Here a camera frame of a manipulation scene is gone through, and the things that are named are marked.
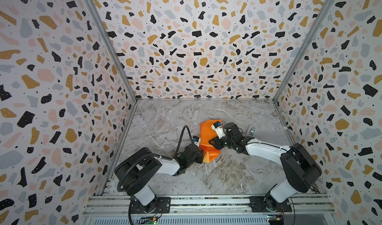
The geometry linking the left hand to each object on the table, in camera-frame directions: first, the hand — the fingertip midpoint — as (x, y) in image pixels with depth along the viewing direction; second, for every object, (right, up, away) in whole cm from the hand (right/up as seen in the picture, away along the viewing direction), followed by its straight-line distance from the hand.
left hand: (205, 151), depth 90 cm
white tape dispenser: (+31, +11, +7) cm, 34 cm away
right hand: (+3, +6, -2) cm, 7 cm away
